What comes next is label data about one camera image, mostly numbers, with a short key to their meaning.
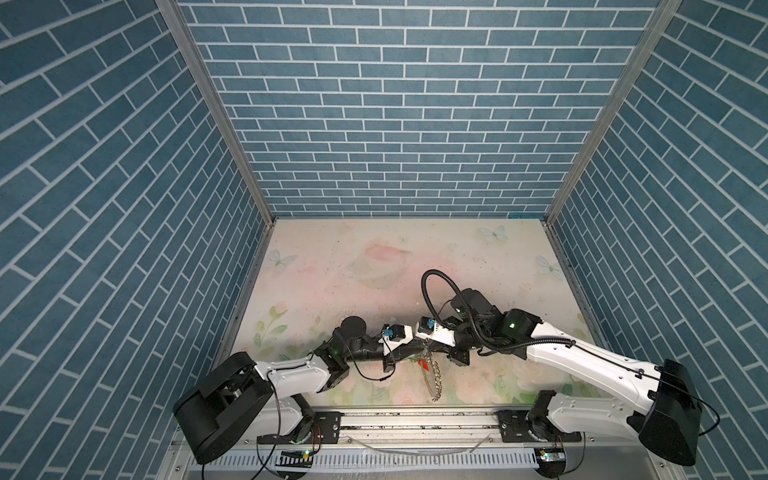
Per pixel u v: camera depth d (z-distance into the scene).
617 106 0.87
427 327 0.64
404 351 0.75
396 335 0.63
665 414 0.39
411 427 0.75
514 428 0.74
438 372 0.76
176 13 0.70
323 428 0.73
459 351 0.66
